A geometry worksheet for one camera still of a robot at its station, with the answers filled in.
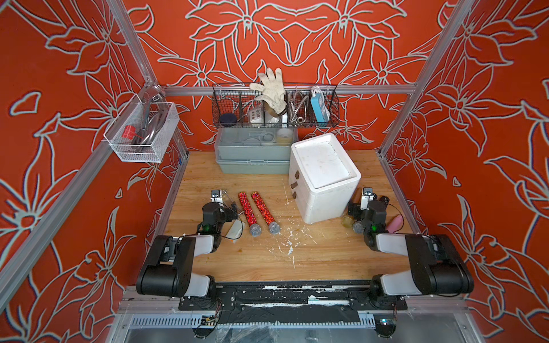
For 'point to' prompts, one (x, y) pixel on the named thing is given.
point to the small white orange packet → (236, 231)
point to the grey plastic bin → (254, 150)
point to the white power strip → (256, 116)
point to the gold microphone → (347, 221)
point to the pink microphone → (395, 224)
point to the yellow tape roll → (284, 136)
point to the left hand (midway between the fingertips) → (223, 201)
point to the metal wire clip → (231, 199)
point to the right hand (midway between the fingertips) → (359, 198)
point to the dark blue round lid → (228, 118)
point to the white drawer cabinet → (322, 177)
